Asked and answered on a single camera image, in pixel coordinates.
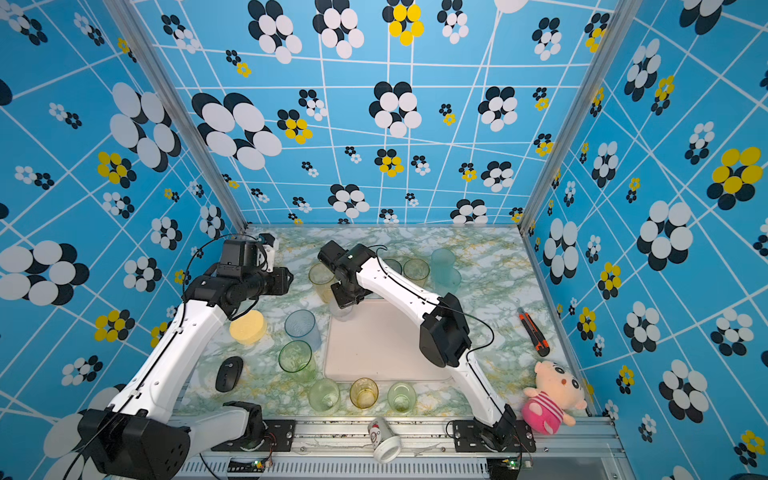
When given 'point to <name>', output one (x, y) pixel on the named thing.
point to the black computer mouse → (228, 373)
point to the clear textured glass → (342, 314)
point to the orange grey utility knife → (533, 333)
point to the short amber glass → (364, 393)
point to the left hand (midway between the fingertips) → (286, 274)
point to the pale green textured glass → (324, 395)
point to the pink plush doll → (556, 396)
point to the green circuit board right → (503, 466)
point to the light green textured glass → (401, 398)
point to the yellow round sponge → (249, 328)
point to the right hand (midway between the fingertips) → (351, 299)
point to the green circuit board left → (257, 466)
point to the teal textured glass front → (453, 286)
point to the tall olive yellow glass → (417, 270)
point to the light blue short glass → (301, 326)
